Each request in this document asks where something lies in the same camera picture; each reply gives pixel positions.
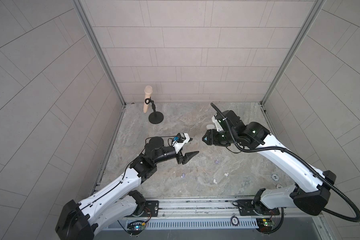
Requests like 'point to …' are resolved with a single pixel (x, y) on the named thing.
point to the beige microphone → (148, 91)
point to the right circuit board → (264, 224)
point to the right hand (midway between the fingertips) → (205, 141)
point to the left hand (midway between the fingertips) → (197, 147)
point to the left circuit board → (136, 226)
